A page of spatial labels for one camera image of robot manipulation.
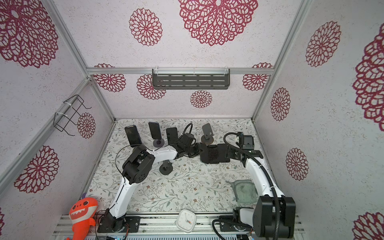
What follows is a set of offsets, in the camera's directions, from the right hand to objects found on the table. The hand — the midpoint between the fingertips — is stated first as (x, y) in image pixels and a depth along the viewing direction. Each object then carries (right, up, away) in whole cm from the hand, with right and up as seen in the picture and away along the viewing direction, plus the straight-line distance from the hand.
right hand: (231, 149), depth 86 cm
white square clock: (-26, -34, -13) cm, 44 cm away
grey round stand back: (-47, +2, +20) cm, 51 cm away
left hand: (-14, -3, +13) cm, 19 cm away
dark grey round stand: (-38, -11, +2) cm, 39 cm away
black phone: (-15, -4, +10) cm, 18 cm away
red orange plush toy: (-75, -29, -16) cm, 82 cm away
